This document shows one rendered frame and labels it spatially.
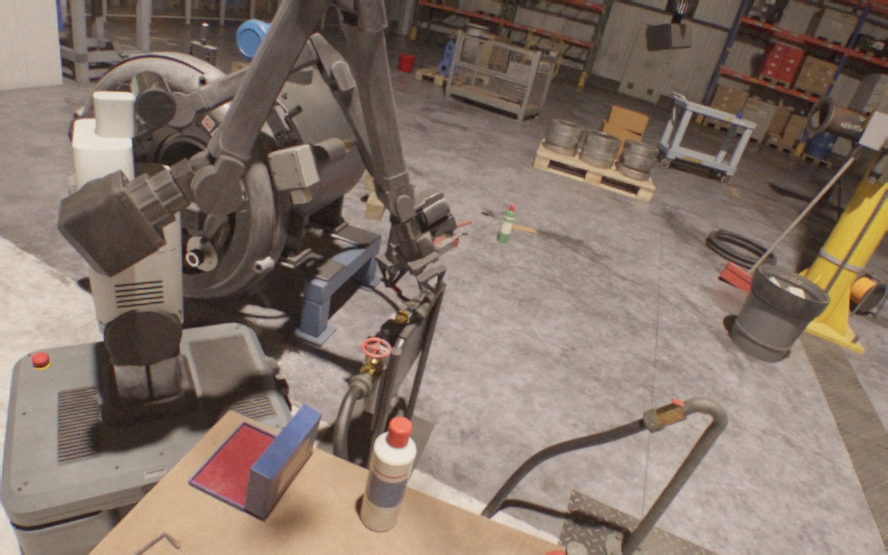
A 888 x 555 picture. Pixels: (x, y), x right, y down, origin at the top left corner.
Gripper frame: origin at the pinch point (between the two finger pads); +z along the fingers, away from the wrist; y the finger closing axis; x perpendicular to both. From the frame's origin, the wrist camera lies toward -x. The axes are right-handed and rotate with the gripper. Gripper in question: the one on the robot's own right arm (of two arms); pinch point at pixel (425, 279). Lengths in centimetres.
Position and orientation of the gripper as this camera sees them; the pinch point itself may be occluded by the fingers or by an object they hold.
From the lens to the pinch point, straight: 119.7
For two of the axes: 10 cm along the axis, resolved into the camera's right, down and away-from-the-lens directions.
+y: -5.2, -5.2, 6.8
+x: -8.3, 5.2, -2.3
